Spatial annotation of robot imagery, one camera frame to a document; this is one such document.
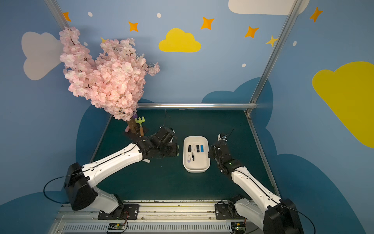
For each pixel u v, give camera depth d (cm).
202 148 99
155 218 74
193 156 93
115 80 58
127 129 106
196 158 94
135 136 106
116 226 72
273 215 39
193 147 99
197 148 99
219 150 62
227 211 73
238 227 73
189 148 99
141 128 107
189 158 94
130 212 74
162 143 60
